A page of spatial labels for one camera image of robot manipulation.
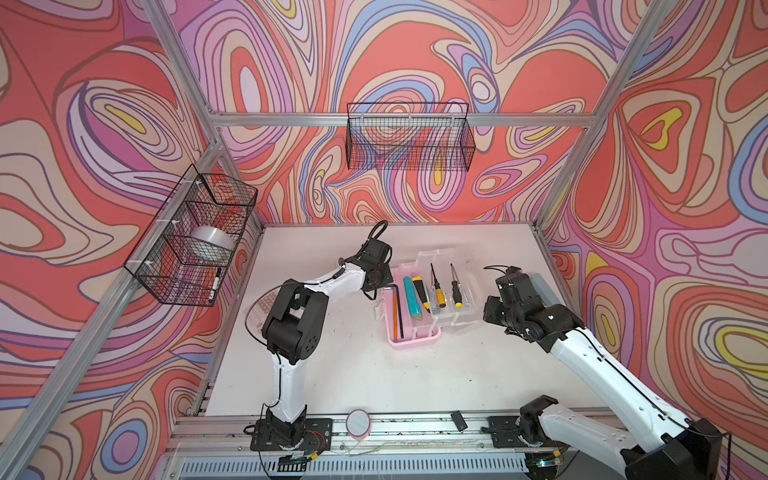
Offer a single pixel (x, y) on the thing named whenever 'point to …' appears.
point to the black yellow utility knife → (419, 283)
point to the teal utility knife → (414, 305)
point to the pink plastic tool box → (439, 291)
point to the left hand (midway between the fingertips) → (391, 276)
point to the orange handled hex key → (395, 317)
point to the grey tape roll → (208, 244)
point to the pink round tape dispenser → (358, 424)
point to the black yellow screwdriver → (456, 289)
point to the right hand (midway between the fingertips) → (491, 313)
